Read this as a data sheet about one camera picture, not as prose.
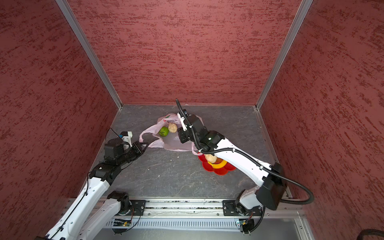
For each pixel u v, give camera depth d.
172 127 1.00
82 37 0.81
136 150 0.68
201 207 0.76
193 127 0.53
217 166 0.85
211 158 0.87
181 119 0.65
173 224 0.77
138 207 0.74
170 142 0.99
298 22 0.76
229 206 0.75
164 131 0.98
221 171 0.86
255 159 0.45
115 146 0.57
